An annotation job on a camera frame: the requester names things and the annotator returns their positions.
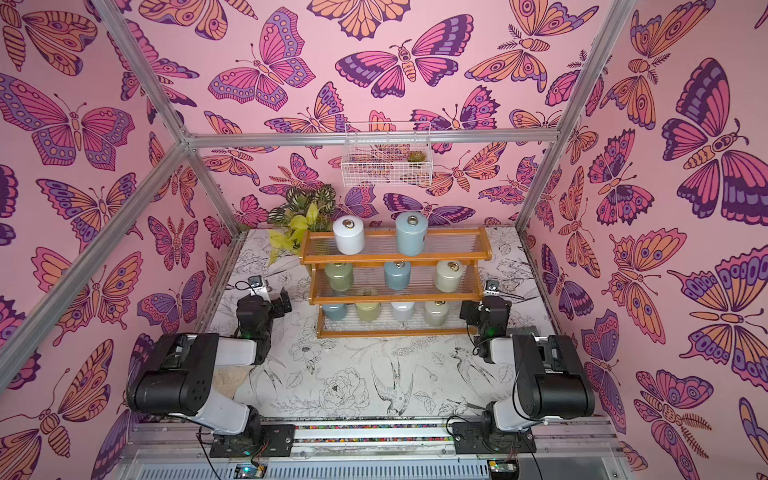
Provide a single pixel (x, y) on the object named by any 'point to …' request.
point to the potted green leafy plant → (304, 210)
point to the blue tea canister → (398, 274)
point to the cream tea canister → (448, 274)
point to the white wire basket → (387, 165)
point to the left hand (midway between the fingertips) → (272, 288)
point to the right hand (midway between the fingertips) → (485, 300)
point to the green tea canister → (340, 276)
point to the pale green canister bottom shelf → (436, 312)
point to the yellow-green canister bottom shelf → (368, 311)
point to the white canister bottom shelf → (402, 311)
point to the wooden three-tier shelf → (381, 293)
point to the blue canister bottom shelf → (335, 312)
